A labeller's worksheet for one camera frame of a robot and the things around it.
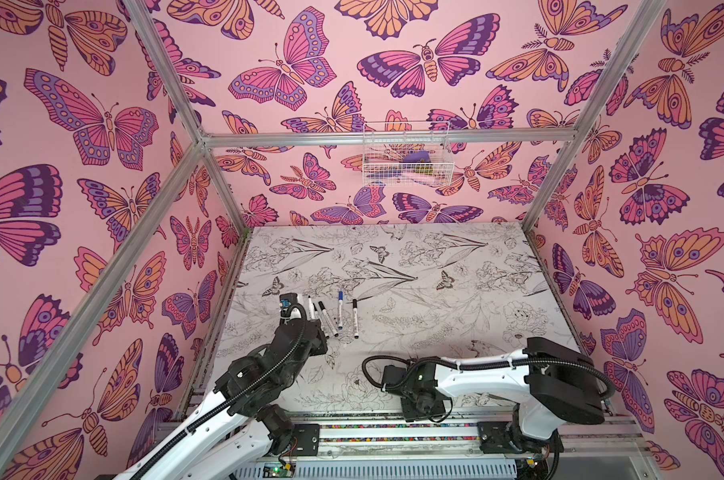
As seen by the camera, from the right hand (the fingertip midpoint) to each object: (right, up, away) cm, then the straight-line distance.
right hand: (412, 416), depth 78 cm
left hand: (-23, +27, -7) cm, 35 cm away
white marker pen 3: (-22, +19, +14) cm, 32 cm away
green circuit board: (-34, -10, -6) cm, 36 cm away
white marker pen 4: (-25, +29, -7) cm, 39 cm away
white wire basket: (+1, +70, +14) cm, 72 cm away
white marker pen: (-21, +27, +21) cm, 40 cm away
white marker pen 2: (-16, +25, +20) cm, 36 cm away
